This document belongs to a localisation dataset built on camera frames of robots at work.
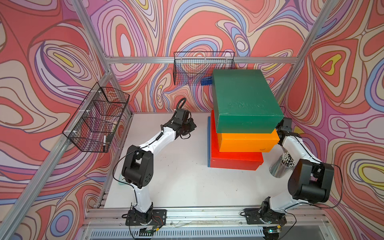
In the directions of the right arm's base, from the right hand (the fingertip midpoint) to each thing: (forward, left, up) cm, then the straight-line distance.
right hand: (257, 135), depth 90 cm
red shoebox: (-20, +22, +9) cm, 31 cm away
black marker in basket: (-11, +83, +14) cm, 85 cm away
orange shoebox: (-17, +16, +19) cm, 31 cm away
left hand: (+6, +37, +5) cm, 37 cm away
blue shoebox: (-1, +30, -2) cm, 30 cm away
